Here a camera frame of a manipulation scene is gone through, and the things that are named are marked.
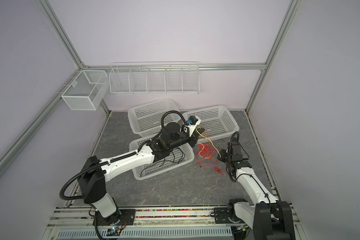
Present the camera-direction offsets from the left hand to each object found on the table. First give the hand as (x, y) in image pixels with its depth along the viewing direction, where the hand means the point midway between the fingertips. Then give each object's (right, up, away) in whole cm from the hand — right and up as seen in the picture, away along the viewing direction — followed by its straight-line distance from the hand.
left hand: (204, 130), depth 71 cm
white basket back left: (-40, +7, +44) cm, 60 cm away
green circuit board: (-43, -49, 0) cm, 65 cm away
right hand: (+14, -14, +16) cm, 26 cm away
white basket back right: (+16, +5, +44) cm, 47 cm away
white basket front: (-13, -18, +22) cm, 31 cm away
